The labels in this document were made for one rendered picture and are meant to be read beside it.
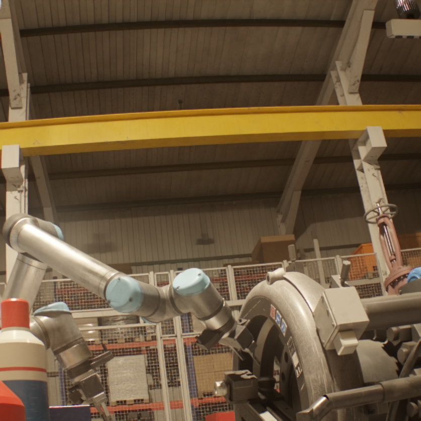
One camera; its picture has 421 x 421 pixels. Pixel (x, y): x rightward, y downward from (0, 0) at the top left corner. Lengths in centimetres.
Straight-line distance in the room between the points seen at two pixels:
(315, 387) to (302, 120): 921
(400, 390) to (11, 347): 53
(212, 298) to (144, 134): 835
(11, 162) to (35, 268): 756
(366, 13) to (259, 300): 920
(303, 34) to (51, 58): 475
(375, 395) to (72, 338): 90
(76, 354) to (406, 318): 81
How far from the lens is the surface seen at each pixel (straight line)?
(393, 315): 143
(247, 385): 179
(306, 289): 154
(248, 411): 182
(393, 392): 88
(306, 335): 144
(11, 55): 1011
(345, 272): 150
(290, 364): 186
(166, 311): 167
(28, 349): 66
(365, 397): 87
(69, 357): 156
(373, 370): 169
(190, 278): 162
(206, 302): 163
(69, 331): 156
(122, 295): 156
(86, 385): 154
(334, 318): 135
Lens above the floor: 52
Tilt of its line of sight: 22 degrees up
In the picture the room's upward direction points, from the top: 7 degrees counter-clockwise
